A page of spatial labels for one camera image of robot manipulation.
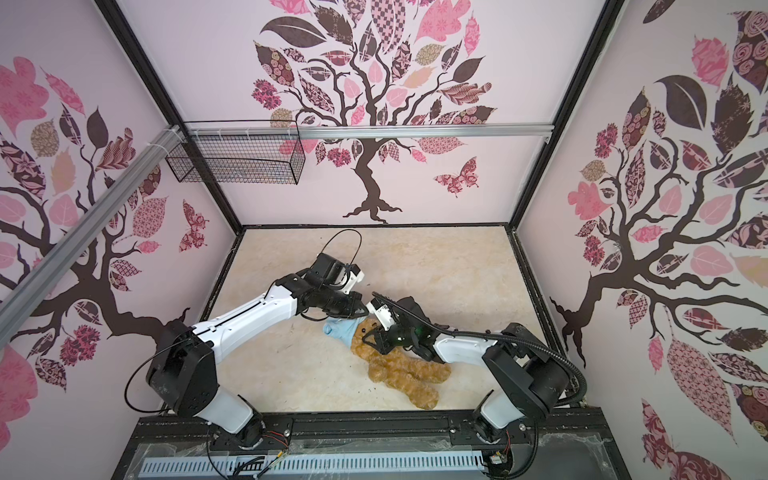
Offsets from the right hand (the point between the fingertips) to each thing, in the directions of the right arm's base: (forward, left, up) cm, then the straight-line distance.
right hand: (364, 334), depth 83 cm
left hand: (+3, -1, +5) cm, 6 cm away
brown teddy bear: (-11, -13, 0) cm, 17 cm away
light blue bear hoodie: (0, +6, +5) cm, 8 cm away
